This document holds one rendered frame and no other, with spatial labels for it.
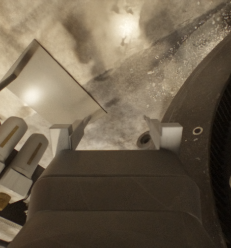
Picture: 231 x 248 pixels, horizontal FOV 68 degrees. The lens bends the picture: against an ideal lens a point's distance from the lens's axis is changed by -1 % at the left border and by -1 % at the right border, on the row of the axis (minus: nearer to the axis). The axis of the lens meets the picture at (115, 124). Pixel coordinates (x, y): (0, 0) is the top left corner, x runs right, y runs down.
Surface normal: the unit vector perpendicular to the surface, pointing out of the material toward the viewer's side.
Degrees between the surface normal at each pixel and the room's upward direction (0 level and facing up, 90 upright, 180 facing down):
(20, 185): 90
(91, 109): 0
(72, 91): 0
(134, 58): 0
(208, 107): 90
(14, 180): 90
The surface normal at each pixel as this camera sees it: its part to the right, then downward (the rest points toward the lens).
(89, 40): -0.13, 0.65
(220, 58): -0.63, -0.64
